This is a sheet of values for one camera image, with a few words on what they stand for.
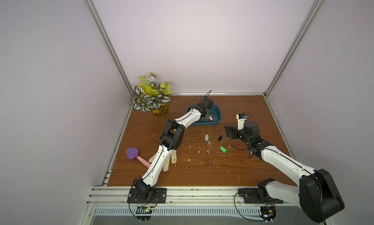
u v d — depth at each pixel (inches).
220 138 37.2
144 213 28.4
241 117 29.8
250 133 25.3
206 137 37.4
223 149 35.3
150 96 34.3
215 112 41.8
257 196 28.0
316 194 15.3
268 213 27.7
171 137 25.0
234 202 28.0
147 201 27.9
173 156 34.3
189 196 29.4
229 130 30.6
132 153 34.3
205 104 34.2
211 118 40.9
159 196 28.7
